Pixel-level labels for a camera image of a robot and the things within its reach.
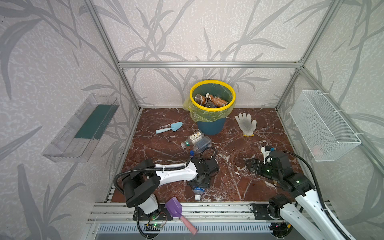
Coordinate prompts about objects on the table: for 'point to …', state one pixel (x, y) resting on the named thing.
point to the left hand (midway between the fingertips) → (204, 181)
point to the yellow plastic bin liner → (200, 115)
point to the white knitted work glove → (245, 123)
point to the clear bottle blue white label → (198, 190)
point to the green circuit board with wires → (156, 225)
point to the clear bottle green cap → (192, 139)
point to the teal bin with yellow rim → (210, 101)
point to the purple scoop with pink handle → (174, 208)
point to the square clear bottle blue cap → (201, 144)
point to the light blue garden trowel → (174, 127)
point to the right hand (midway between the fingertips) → (249, 159)
